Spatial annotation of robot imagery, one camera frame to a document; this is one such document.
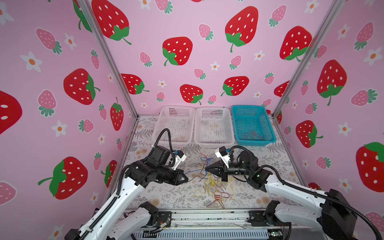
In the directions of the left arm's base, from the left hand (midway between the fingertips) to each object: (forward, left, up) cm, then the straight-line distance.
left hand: (188, 179), depth 67 cm
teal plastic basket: (+51, -47, -20) cm, 72 cm away
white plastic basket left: (+54, +10, -19) cm, 58 cm away
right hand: (+4, -8, +2) cm, 9 cm away
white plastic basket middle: (+49, -16, -20) cm, 56 cm away
